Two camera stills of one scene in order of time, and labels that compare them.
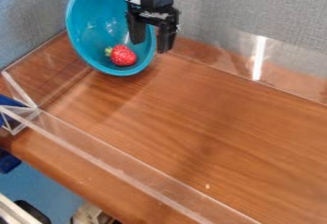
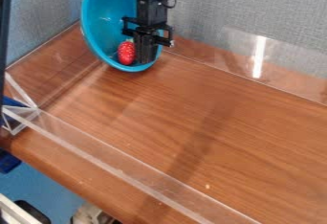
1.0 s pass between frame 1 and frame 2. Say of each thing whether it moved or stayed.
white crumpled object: stayed
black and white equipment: stayed
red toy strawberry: moved
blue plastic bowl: moved
